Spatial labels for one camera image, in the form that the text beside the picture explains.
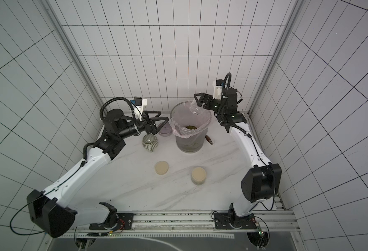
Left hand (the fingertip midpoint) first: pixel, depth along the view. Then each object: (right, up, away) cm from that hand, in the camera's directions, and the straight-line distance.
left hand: (163, 119), depth 67 cm
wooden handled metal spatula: (+25, -12, +31) cm, 42 cm away
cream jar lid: (-5, -29, +28) cm, 41 cm away
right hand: (+18, +13, +10) cm, 25 cm away
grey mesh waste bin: (+14, -15, +26) cm, 33 cm away
